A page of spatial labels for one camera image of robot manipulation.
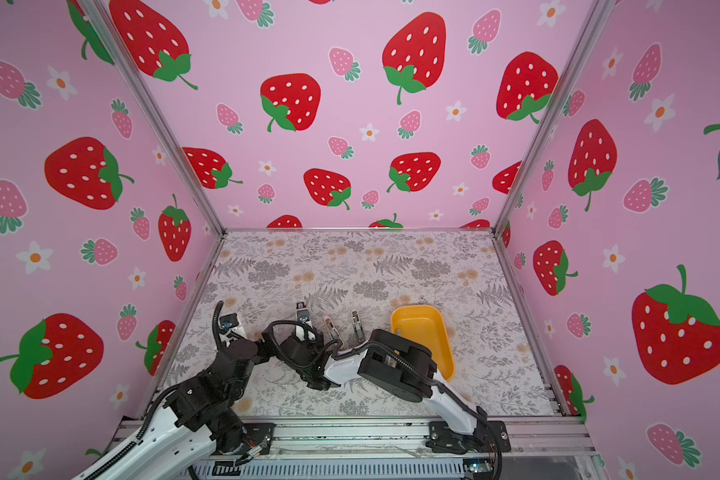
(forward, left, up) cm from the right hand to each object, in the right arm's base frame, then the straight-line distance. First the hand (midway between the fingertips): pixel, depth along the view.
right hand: (298, 327), depth 91 cm
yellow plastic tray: (+7, -39, -4) cm, 40 cm away
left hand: (-8, +6, +11) cm, 15 cm away
